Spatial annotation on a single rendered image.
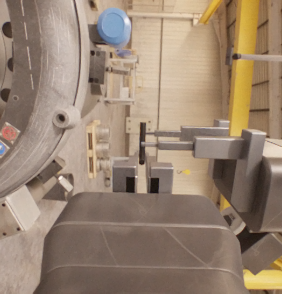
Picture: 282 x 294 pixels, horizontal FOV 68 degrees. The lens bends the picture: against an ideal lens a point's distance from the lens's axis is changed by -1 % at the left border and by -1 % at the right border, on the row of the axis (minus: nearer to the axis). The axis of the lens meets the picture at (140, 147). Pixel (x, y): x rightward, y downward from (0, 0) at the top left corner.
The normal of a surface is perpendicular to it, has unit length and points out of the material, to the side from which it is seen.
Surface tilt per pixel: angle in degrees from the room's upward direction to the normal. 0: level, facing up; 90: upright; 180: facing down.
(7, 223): 90
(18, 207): 22
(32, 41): 90
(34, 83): 90
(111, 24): 90
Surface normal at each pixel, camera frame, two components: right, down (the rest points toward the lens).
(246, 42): 0.00, 0.14
